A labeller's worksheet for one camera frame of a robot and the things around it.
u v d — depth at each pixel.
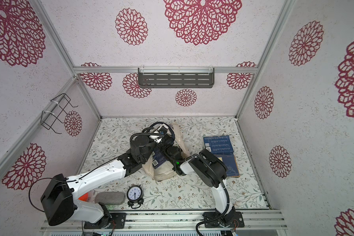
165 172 0.90
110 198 0.78
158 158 0.88
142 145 0.55
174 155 0.75
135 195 0.80
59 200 0.41
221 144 0.97
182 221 0.75
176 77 0.96
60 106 0.80
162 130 0.61
